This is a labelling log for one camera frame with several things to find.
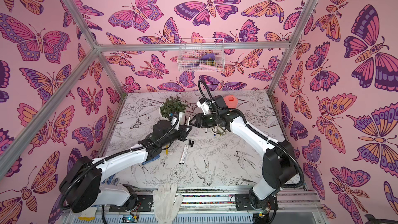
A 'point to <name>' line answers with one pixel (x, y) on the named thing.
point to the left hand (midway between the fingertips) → (192, 125)
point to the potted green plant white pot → (172, 106)
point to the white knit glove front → (166, 202)
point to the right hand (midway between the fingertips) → (192, 121)
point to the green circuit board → (129, 219)
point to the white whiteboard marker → (206, 131)
